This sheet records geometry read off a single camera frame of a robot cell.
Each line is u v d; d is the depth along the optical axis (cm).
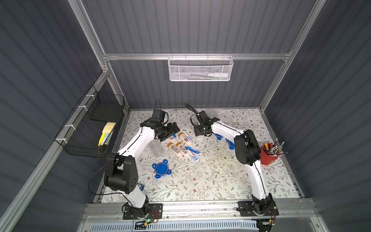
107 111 79
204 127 77
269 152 80
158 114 70
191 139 102
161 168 88
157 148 96
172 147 96
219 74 89
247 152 61
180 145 96
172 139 99
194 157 93
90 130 73
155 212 72
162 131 73
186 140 99
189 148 96
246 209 73
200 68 123
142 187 80
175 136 103
